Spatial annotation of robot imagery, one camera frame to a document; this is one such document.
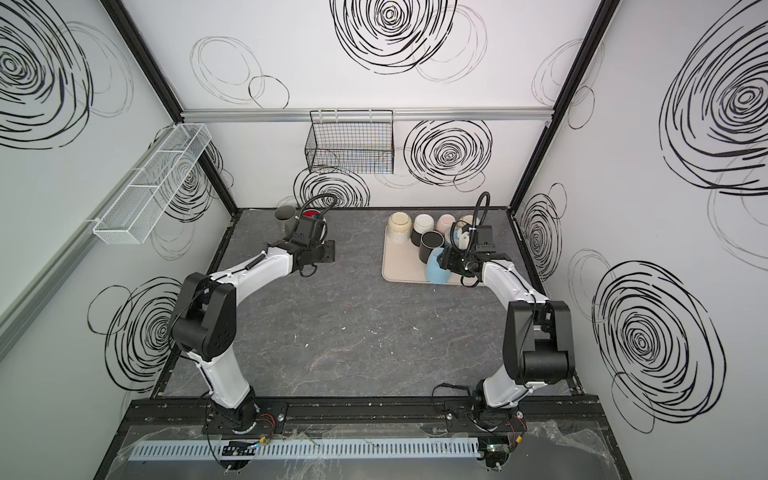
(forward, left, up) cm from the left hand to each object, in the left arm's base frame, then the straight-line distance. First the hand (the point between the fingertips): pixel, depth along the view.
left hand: (330, 246), depth 96 cm
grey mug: (+13, +18, -1) cm, 23 cm away
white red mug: (+19, +11, -5) cm, 23 cm away
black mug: (+5, -33, -2) cm, 33 cm away
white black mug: (+13, -30, -2) cm, 33 cm away
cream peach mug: (+16, -47, -2) cm, 49 cm away
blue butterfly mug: (-3, -40, +10) cm, 41 cm away
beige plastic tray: (+2, -23, -11) cm, 26 cm away
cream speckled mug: (+12, -22, -3) cm, 25 cm away
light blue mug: (-5, -34, -6) cm, 35 cm away
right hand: (-4, -36, 0) cm, 36 cm away
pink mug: (+13, -38, -1) cm, 40 cm away
